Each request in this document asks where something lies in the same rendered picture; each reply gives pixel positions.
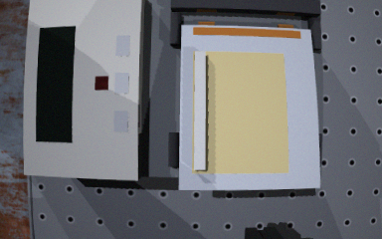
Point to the white comb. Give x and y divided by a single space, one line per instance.
200 111

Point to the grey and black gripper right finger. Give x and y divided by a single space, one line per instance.
271 233

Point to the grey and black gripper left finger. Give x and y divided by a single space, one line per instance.
254 233

